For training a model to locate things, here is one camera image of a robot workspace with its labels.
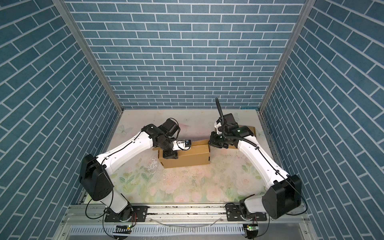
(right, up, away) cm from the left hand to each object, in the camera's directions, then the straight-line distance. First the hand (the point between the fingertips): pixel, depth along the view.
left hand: (176, 152), depth 82 cm
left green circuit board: (-25, -36, -9) cm, 45 cm away
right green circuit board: (+39, -37, -8) cm, 54 cm away
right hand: (+16, +7, -3) cm, 18 cm away
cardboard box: (+12, -1, -3) cm, 12 cm away
